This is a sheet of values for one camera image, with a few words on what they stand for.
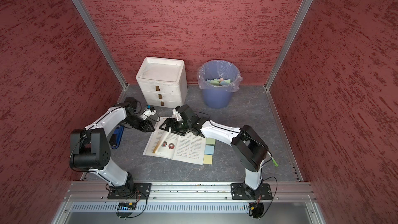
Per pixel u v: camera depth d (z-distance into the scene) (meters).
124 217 0.67
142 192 0.74
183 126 0.72
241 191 0.74
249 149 0.47
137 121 0.77
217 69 1.01
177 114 0.78
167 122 0.73
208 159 0.85
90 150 0.46
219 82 1.03
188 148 0.88
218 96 0.99
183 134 0.77
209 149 0.88
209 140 0.90
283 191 0.76
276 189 0.72
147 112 0.83
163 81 0.90
